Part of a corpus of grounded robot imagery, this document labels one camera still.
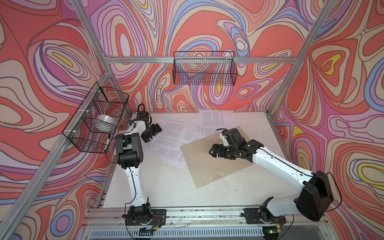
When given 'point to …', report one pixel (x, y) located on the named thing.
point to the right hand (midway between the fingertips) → (217, 156)
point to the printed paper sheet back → (221, 119)
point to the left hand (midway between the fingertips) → (158, 132)
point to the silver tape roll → (104, 123)
